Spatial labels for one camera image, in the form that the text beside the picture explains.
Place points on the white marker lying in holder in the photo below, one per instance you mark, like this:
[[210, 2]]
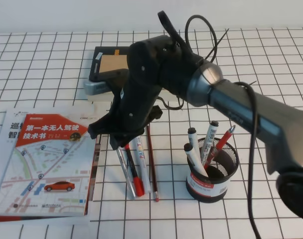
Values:
[[194, 159]]

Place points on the white paint marker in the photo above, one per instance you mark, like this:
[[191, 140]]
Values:
[[141, 158]]

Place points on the white marker left in holder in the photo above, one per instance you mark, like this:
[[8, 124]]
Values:
[[193, 139]]

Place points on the dark red pencil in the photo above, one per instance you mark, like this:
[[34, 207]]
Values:
[[152, 165]]

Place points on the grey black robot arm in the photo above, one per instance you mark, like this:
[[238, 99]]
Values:
[[278, 126]]

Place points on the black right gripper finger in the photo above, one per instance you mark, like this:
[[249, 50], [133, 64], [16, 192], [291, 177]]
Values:
[[125, 171]]

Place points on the red gel pen in holder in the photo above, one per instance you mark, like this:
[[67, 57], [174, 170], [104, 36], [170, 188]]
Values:
[[215, 150]]

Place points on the white marker tall in holder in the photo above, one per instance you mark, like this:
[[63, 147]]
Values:
[[213, 126]]

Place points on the large black book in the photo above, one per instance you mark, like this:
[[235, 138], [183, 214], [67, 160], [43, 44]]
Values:
[[95, 67]]

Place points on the red white car book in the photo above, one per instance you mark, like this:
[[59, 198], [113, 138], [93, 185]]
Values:
[[48, 169]]

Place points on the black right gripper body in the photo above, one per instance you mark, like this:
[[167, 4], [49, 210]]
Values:
[[133, 104]]

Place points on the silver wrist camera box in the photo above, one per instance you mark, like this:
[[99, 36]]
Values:
[[95, 88]]

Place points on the white book under stack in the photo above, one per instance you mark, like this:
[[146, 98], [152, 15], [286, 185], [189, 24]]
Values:
[[9, 124]]

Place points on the black mesh pen holder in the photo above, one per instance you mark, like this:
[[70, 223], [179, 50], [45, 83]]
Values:
[[213, 188]]

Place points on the red black marker pen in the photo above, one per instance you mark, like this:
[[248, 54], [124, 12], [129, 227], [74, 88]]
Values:
[[137, 181]]

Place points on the tan kraft notebook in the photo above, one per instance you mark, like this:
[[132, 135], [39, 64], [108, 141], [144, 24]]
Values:
[[113, 62]]

